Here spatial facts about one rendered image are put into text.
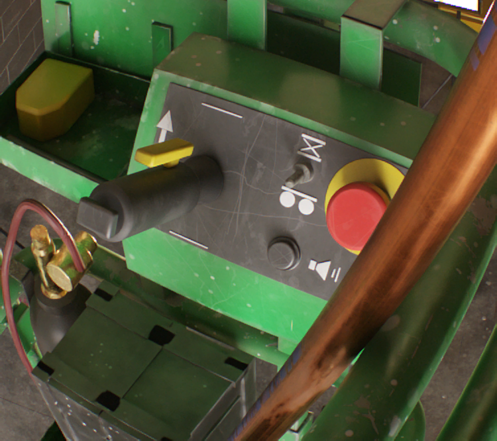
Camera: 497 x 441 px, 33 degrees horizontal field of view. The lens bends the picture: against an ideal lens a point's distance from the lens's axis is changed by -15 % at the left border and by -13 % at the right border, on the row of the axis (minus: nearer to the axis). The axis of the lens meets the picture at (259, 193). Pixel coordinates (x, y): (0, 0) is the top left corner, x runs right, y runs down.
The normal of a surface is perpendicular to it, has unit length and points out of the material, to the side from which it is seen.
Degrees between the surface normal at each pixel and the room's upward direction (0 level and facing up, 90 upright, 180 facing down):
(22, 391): 0
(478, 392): 27
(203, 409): 0
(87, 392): 0
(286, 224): 58
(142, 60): 90
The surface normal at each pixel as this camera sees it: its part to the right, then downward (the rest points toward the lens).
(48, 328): -0.28, 0.22
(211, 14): -0.48, 0.64
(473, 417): -0.15, -0.73
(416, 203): -0.73, 0.44
